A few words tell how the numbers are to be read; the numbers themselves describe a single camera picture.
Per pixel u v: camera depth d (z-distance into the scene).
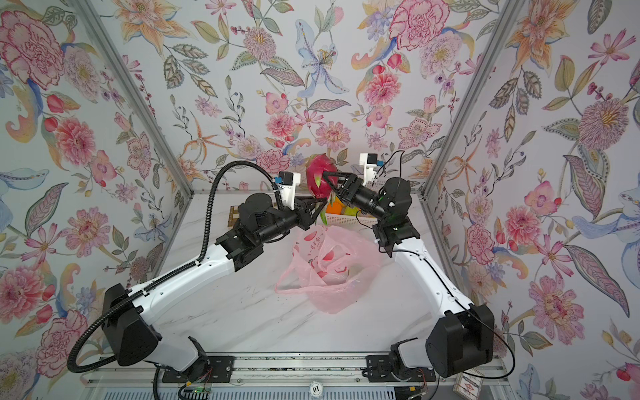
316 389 0.66
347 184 0.60
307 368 0.75
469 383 0.71
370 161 0.63
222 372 0.75
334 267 0.93
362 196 0.61
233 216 1.09
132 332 0.40
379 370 0.73
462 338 0.40
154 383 0.72
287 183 0.59
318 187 0.62
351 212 1.06
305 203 0.60
